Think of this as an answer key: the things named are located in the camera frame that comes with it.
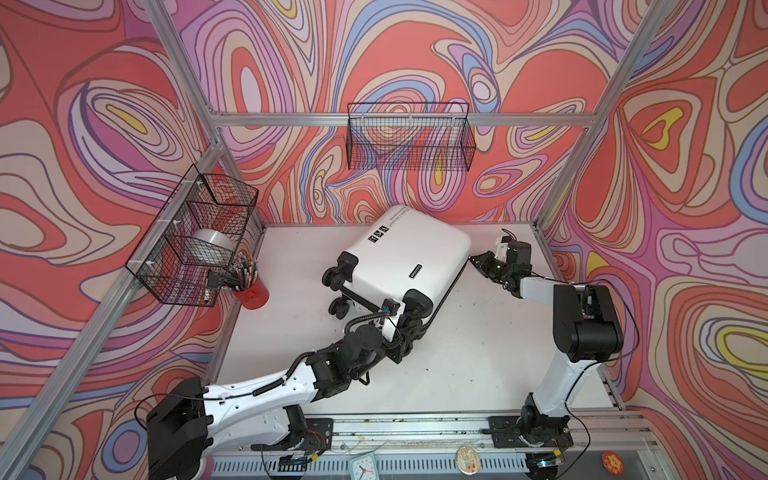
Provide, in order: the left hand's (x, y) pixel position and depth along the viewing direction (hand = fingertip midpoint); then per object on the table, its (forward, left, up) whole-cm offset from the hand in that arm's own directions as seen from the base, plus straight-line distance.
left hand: (414, 325), depth 73 cm
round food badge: (-26, -12, -18) cm, 34 cm away
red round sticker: (-27, -46, -17) cm, 56 cm away
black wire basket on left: (+9, +58, +15) cm, 61 cm away
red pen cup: (+15, +48, -8) cm, 51 cm away
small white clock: (-28, +12, -16) cm, 34 cm away
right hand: (+28, -22, -11) cm, 38 cm away
